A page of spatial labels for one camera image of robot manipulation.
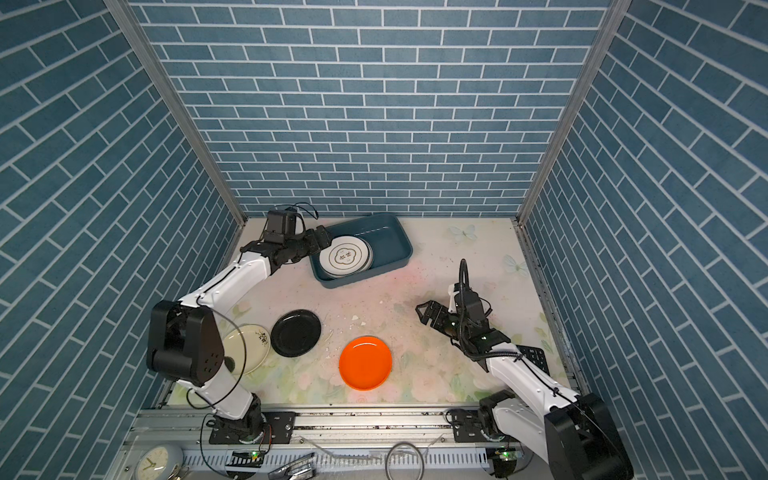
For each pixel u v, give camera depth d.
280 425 0.75
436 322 0.75
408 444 0.71
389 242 1.12
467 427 0.73
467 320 0.65
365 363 0.84
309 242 0.81
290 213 0.70
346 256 1.05
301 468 0.67
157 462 0.66
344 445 0.73
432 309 0.77
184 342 0.46
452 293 0.81
